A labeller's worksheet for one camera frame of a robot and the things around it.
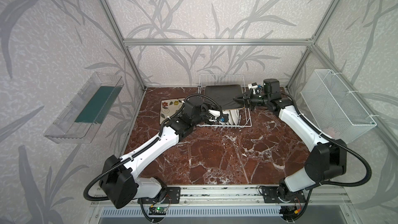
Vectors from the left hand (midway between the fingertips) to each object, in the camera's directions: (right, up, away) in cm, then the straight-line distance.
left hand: (220, 99), depth 74 cm
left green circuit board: (-29, -52, -3) cm, 60 cm away
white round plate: (+11, -9, +18) cm, 23 cm away
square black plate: (+3, +2, +9) cm, 10 cm away
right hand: (+7, +2, +4) cm, 9 cm away
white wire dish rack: (-5, +16, +46) cm, 49 cm away
